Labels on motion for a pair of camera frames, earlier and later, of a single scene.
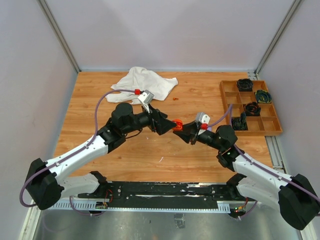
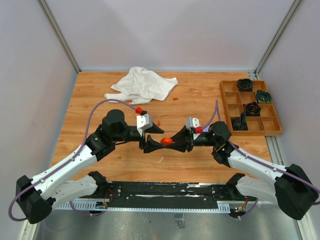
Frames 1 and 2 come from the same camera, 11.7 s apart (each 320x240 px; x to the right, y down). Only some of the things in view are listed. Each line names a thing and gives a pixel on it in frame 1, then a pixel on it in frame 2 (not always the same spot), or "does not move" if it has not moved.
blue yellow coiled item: (263, 96) does not move
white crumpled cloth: (141, 78) does not move
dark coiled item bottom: (239, 123) does not move
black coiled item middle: (252, 109) does not move
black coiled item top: (244, 85) does not move
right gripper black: (188, 129) -> (183, 140)
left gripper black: (160, 124) -> (150, 145)
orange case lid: (179, 124) -> (166, 141)
